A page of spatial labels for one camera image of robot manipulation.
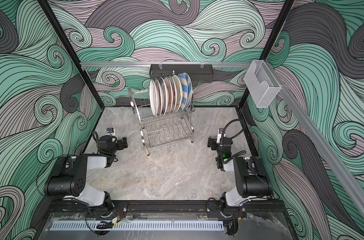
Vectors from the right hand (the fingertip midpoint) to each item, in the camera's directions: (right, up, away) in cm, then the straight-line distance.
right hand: (218, 136), depth 94 cm
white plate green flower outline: (-40, +23, -11) cm, 48 cm away
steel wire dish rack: (-30, +5, +7) cm, 31 cm away
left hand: (-65, 0, +1) cm, 65 cm away
